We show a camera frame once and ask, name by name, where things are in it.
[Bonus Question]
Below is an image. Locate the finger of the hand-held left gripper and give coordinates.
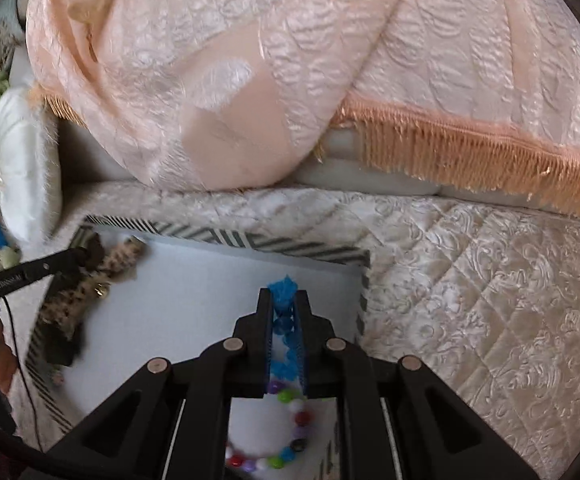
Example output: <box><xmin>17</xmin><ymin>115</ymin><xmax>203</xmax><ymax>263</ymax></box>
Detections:
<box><xmin>24</xmin><ymin>247</ymin><xmax>93</xmax><ymax>283</ymax></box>

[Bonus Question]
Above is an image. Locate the leopard print scrunchie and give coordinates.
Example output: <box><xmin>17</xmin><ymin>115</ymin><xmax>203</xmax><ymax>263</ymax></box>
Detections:
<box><xmin>97</xmin><ymin>237</ymin><xmax>147</xmax><ymax>281</ymax></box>

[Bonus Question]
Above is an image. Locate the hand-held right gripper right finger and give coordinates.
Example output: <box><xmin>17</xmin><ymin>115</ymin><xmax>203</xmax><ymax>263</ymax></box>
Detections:
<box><xmin>295</xmin><ymin>290</ymin><xmax>541</xmax><ymax>480</ymax></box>

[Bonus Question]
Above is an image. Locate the thick black cable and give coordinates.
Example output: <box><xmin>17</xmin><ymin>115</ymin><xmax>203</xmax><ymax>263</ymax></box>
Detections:
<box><xmin>0</xmin><ymin>405</ymin><xmax>71</xmax><ymax>466</ymax></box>

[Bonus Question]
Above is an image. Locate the quilted cream bedspread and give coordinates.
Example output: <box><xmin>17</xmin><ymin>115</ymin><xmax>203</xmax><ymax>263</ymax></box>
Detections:
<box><xmin>10</xmin><ymin>180</ymin><xmax>580</xmax><ymax>480</ymax></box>

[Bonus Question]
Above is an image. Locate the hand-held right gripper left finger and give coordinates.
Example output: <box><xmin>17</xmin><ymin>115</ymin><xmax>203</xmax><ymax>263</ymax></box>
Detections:
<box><xmin>45</xmin><ymin>287</ymin><xmax>276</xmax><ymax>480</ymax></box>

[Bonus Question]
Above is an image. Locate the striped shallow box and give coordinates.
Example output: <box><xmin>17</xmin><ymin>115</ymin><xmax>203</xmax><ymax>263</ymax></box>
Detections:
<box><xmin>22</xmin><ymin>214</ymin><xmax>372</xmax><ymax>480</ymax></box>

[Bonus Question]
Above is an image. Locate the leopard print hair clip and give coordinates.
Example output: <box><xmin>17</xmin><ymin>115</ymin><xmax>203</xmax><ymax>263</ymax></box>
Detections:
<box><xmin>37</xmin><ymin>275</ymin><xmax>113</xmax><ymax>341</ymax></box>

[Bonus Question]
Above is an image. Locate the thin black cable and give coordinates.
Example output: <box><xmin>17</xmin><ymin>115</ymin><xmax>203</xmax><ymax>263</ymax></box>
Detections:
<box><xmin>0</xmin><ymin>295</ymin><xmax>43</xmax><ymax>453</ymax></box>

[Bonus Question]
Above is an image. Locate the white round satin pillow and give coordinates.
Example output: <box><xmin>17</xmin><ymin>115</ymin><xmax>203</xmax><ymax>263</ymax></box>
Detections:
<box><xmin>0</xmin><ymin>85</ymin><xmax>63</xmax><ymax>246</ymax></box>

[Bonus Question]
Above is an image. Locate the peach fringed blanket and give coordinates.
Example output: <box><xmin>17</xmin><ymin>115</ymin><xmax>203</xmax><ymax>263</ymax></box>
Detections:
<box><xmin>25</xmin><ymin>0</ymin><xmax>580</xmax><ymax>223</ymax></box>

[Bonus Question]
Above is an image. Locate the colourful bead bracelet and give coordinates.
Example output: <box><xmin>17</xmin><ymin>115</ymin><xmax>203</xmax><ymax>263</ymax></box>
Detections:
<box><xmin>225</xmin><ymin>380</ymin><xmax>316</xmax><ymax>473</ymax></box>

